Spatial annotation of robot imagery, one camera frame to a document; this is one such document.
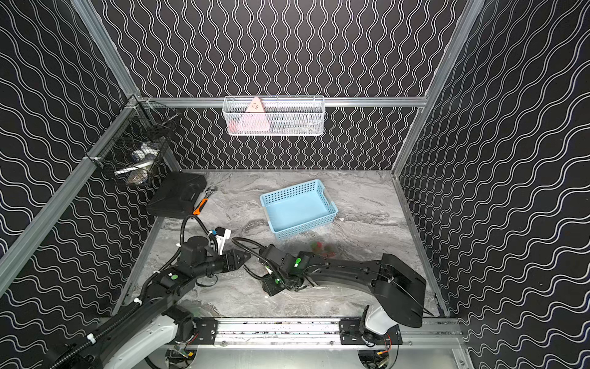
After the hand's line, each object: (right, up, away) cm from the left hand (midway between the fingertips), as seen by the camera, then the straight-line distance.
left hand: (247, 254), depth 77 cm
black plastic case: (-38, +20, +26) cm, 50 cm away
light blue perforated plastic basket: (+18, +13, +29) cm, 37 cm away
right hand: (+6, -11, +1) cm, 13 cm away
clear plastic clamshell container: (+27, -2, +15) cm, 31 cm away
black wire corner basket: (-49, +40, +15) cm, 65 cm away
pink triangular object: (0, +49, +11) cm, 51 cm away
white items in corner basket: (-41, +33, +8) cm, 54 cm away
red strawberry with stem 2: (+30, -2, +13) cm, 32 cm away
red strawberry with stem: (+24, -1, +15) cm, 28 cm away
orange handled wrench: (-26, +22, +34) cm, 48 cm away
